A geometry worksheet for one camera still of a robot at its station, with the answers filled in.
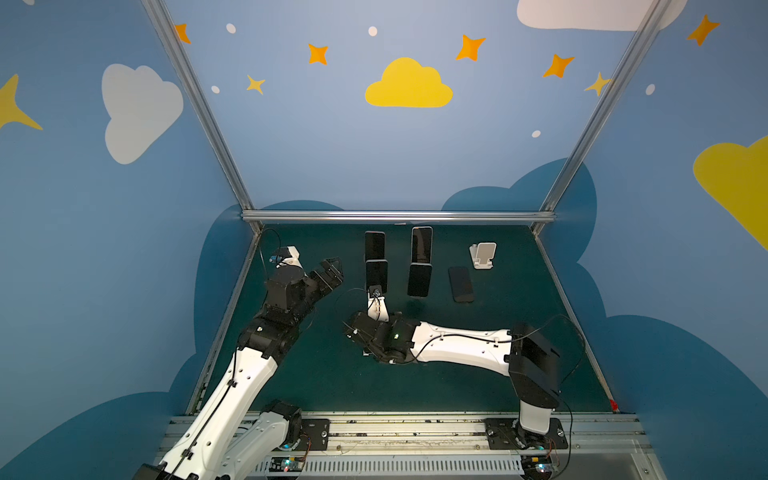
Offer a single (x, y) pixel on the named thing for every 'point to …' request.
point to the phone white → (461, 286)
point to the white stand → (481, 254)
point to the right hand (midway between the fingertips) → (371, 316)
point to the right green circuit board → (537, 466)
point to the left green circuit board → (284, 464)
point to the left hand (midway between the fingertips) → (336, 267)
